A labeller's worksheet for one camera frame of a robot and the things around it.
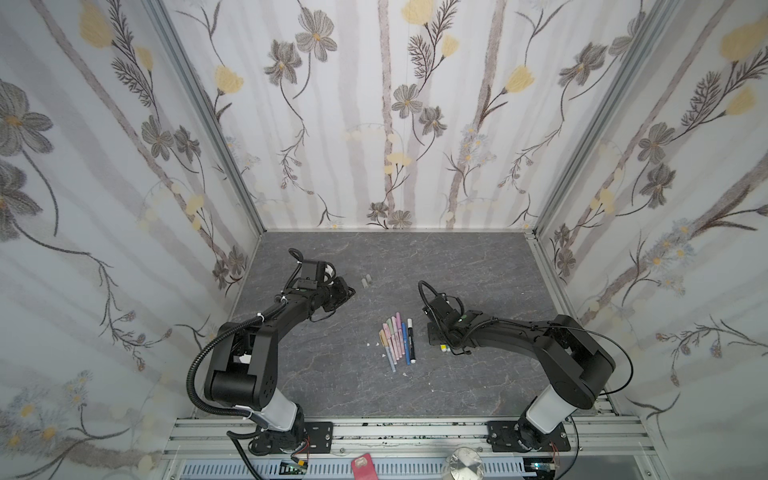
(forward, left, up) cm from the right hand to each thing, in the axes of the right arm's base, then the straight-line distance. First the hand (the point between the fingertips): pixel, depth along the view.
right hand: (428, 324), depth 92 cm
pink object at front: (-37, +18, -1) cm, 41 cm away
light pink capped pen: (-5, +12, -2) cm, 13 cm away
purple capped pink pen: (-2, +9, -3) cm, 9 cm away
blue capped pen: (-5, +7, -2) cm, 9 cm away
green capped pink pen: (-3, +12, -2) cm, 12 cm away
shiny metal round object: (-36, -3, +16) cm, 40 cm away
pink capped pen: (-4, +10, -2) cm, 11 cm away
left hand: (+10, +25, +7) cm, 28 cm away
